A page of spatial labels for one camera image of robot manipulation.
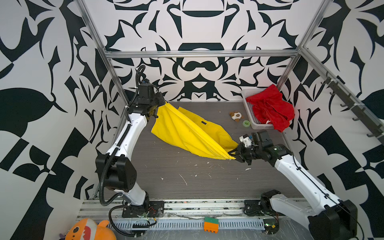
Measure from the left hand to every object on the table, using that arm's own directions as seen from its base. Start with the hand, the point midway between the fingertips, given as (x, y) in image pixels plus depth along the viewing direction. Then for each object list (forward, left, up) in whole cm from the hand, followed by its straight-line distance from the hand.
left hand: (159, 92), depth 81 cm
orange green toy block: (-57, -25, -29) cm, 69 cm away
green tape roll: (+1, -56, -31) cm, 64 cm away
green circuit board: (-58, -53, -32) cm, 85 cm away
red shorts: (+8, -71, -21) cm, 75 cm away
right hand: (-29, -36, -15) cm, 49 cm away
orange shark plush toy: (-57, +28, -23) cm, 67 cm away
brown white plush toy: (+5, -49, -28) cm, 57 cm away
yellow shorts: (-20, -19, -11) cm, 30 cm away
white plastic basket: (+23, -62, -23) cm, 70 cm away
